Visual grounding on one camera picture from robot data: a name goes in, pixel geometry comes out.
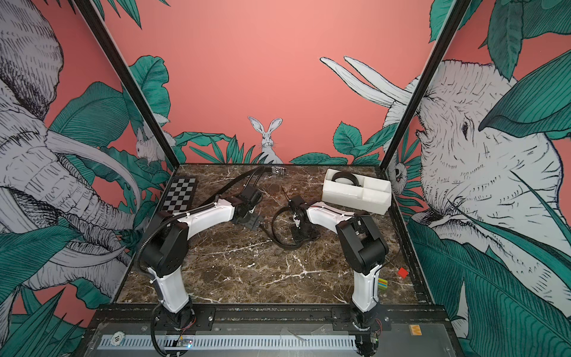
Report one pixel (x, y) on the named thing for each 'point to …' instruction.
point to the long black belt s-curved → (348, 175)
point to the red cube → (402, 272)
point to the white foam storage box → (375, 195)
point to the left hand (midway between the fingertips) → (249, 216)
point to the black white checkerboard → (180, 194)
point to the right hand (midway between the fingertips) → (300, 238)
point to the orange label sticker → (415, 329)
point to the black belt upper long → (271, 169)
